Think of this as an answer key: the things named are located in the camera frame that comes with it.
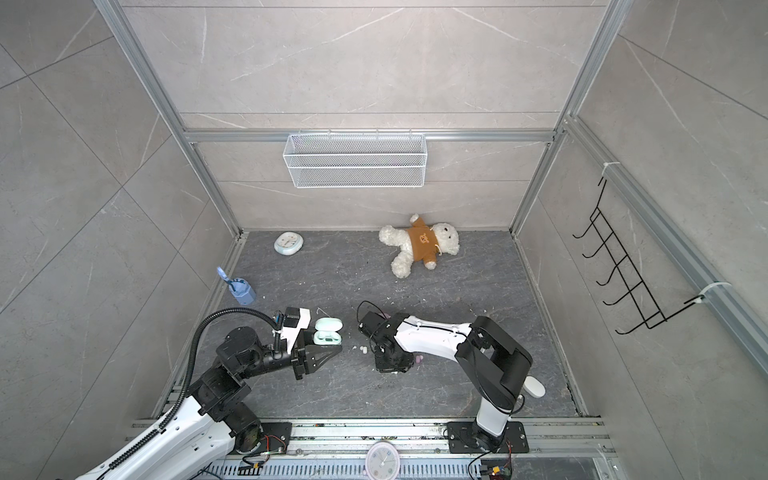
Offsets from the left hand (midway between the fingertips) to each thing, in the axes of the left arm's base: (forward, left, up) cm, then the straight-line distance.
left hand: (338, 337), depth 64 cm
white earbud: (+7, -4, -25) cm, 26 cm away
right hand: (+2, -11, -26) cm, 29 cm away
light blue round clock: (+50, +26, -24) cm, 61 cm away
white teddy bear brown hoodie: (+43, -24, -18) cm, 53 cm away
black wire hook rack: (-1, -63, +10) cm, 64 cm away
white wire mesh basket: (+62, -1, +4) cm, 62 cm away
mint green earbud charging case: (0, +2, +2) cm, 3 cm away
